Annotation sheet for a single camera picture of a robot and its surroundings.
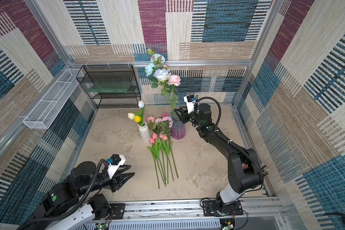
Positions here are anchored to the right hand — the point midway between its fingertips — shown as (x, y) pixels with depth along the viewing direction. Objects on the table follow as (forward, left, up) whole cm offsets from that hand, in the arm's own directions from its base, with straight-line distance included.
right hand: (179, 110), depth 84 cm
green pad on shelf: (+18, +45, +3) cm, 48 cm away
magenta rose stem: (+13, +10, -19) cm, 25 cm away
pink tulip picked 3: (-21, +8, -25) cm, 33 cm away
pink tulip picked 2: (-5, +16, -20) cm, 26 cm away
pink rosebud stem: (+8, +19, -18) cm, 27 cm away
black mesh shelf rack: (+31, +46, +5) cm, 56 cm away
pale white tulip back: (0, +21, +5) cm, 22 cm away
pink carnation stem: (-4, +10, -22) cm, 25 cm away
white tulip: (-8, +26, +5) cm, 27 cm away
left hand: (-34, +22, -2) cm, 41 cm away
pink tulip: (-9, +12, -22) cm, 26 cm away
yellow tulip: (-11, +21, +6) cm, 25 cm away
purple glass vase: (-2, 0, -16) cm, 16 cm away
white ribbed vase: (-7, +21, -12) cm, 26 cm away
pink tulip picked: (-14, +16, -22) cm, 30 cm away
